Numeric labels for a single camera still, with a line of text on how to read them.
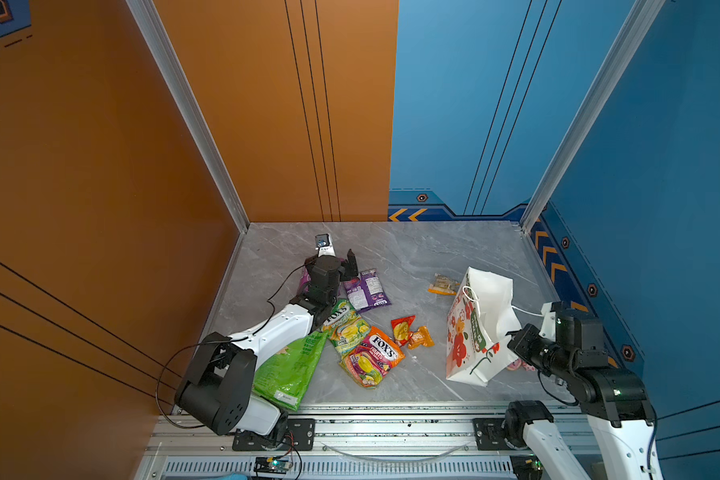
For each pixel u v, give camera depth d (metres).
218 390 0.43
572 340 0.49
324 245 0.73
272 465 0.71
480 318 0.67
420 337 0.88
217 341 0.46
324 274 0.63
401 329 0.89
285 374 0.82
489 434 0.72
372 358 0.83
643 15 0.70
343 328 0.89
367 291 0.97
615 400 0.41
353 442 0.73
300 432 0.74
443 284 0.99
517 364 0.62
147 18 0.70
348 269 0.80
